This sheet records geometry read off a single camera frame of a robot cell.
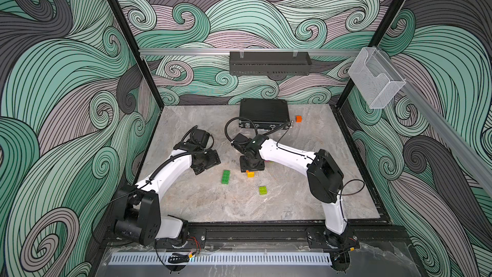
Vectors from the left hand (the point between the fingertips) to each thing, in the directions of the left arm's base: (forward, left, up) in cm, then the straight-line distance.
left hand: (213, 161), depth 85 cm
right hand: (-2, -15, -5) cm, 16 cm away
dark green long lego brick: (-4, -6, -9) cm, 11 cm away
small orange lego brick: (+34, -47, -9) cm, 59 cm away
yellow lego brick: (-3, -17, -8) cm, 19 cm away
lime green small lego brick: (-10, -23, -9) cm, 26 cm away
